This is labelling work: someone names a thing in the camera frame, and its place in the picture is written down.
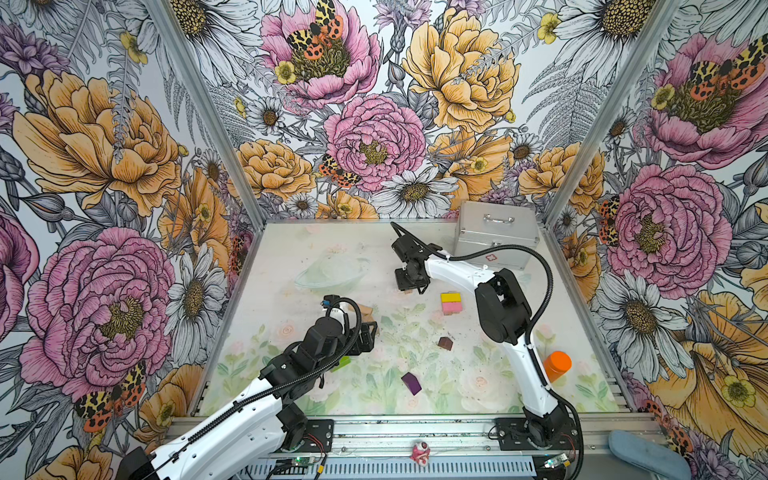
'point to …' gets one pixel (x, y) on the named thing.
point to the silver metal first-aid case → (480, 226)
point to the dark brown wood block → (445, 342)
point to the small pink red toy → (421, 454)
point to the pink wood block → (451, 307)
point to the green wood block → (344, 360)
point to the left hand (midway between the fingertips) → (361, 334)
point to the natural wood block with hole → (366, 313)
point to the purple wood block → (411, 382)
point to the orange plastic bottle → (557, 364)
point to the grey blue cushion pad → (649, 457)
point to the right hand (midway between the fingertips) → (408, 290)
